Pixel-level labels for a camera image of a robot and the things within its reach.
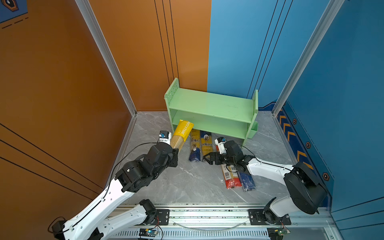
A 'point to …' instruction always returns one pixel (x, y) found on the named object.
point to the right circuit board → (277, 233)
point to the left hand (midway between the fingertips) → (176, 148)
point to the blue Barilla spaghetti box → (247, 183)
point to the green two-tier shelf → (223, 114)
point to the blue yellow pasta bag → (206, 143)
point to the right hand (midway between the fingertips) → (208, 157)
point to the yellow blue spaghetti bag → (195, 145)
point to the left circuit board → (147, 232)
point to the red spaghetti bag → (231, 177)
